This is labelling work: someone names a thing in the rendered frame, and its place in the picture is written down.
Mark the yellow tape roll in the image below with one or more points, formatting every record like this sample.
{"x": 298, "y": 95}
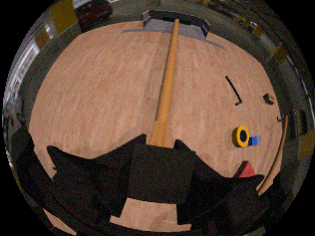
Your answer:
{"x": 240, "y": 136}

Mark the red flat block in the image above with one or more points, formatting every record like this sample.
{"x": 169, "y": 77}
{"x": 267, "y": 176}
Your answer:
{"x": 244, "y": 170}

